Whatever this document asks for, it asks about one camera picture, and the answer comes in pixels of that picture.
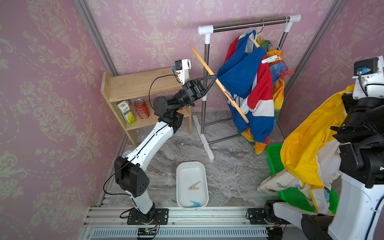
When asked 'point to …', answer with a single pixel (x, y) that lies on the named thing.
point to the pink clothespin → (192, 187)
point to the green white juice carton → (126, 112)
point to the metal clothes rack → (216, 121)
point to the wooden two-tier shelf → (186, 112)
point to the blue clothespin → (196, 204)
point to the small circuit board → (146, 231)
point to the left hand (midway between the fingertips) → (216, 83)
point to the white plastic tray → (187, 174)
